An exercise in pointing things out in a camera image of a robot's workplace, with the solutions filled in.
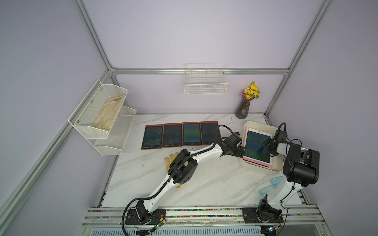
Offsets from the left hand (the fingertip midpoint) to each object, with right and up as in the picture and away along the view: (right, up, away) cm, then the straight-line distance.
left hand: (240, 152), depth 92 cm
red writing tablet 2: (-46, +10, +15) cm, 49 cm away
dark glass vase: (+8, +30, +19) cm, 36 cm away
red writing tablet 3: (-31, +11, +16) cm, 37 cm away
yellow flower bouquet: (+11, +41, +8) cm, 43 cm away
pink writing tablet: (+14, -2, +11) cm, 18 cm away
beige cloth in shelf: (-77, +22, -14) cm, 81 cm away
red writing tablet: (-60, +9, +15) cm, 63 cm away
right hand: (+23, +2, +8) cm, 24 cm away
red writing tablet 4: (-18, +13, +17) cm, 28 cm away
